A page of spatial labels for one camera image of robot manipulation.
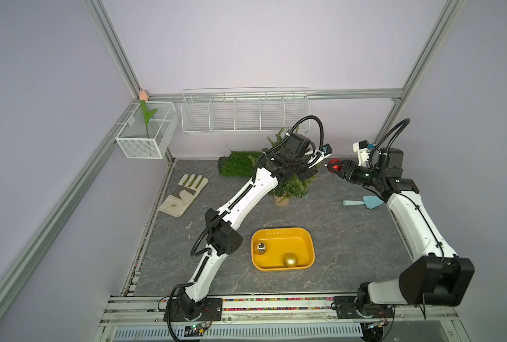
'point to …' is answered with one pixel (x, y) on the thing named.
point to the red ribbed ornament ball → (333, 165)
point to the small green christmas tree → (285, 189)
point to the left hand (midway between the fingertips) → (315, 163)
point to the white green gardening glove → (180, 200)
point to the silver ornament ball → (261, 247)
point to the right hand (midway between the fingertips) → (332, 166)
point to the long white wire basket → (246, 110)
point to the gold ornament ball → (290, 260)
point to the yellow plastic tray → (282, 249)
